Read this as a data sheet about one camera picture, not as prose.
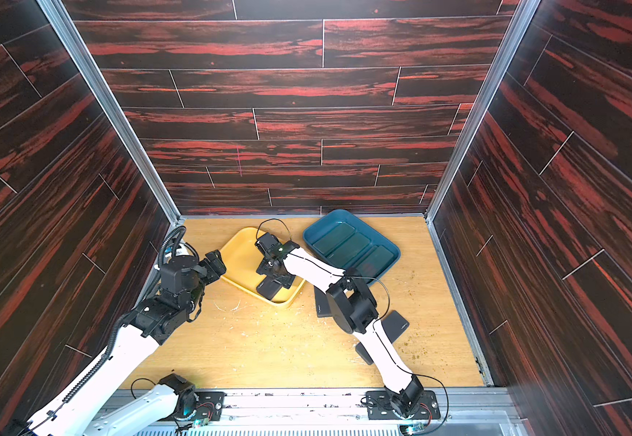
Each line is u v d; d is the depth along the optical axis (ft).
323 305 2.96
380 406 2.42
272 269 2.36
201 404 2.41
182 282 1.74
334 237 3.65
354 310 1.92
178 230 1.75
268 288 3.16
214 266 2.20
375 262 3.24
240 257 3.46
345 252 3.45
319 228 3.72
